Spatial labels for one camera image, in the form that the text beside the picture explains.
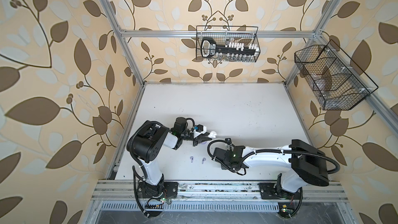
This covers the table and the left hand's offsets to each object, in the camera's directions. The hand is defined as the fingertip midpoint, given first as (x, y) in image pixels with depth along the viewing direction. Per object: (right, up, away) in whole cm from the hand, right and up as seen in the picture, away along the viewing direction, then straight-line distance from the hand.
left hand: (211, 135), depth 85 cm
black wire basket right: (+60, +28, -12) cm, 67 cm away
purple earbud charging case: (-4, -4, -1) cm, 6 cm away
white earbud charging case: (+1, 0, -1) cm, 1 cm away
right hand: (+8, -15, -3) cm, 17 cm away
